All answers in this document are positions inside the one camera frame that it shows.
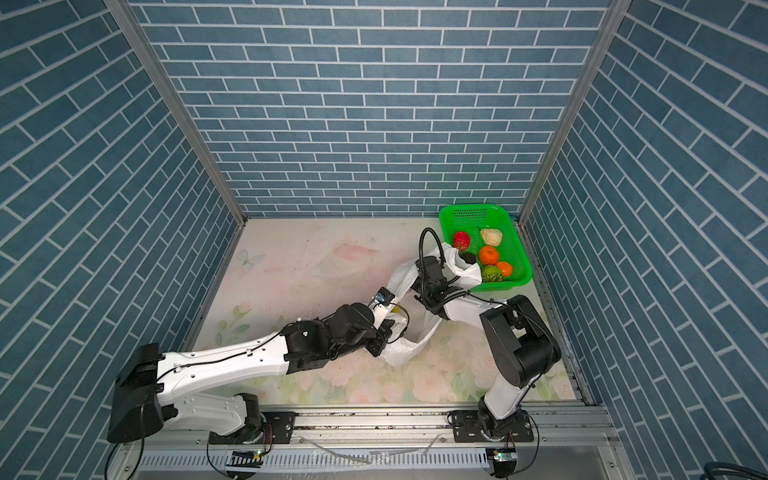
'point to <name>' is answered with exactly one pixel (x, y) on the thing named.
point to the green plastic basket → (474, 218)
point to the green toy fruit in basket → (492, 274)
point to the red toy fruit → (461, 240)
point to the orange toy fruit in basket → (505, 267)
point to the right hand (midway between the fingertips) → (409, 270)
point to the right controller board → (504, 461)
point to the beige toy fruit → (492, 237)
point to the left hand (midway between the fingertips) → (396, 325)
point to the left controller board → (247, 459)
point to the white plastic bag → (418, 321)
